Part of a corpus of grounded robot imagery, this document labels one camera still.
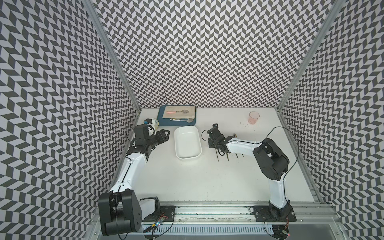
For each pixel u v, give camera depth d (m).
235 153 0.64
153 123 0.77
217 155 0.93
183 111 1.18
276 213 0.64
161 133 0.74
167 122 1.10
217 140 0.75
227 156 0.94
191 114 1.15
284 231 0.68
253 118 1.05
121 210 0.40
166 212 0.72
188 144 0.97
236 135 1.02
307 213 0.76
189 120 1.11
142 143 0.63
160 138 0.74
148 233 0.68
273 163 0.52
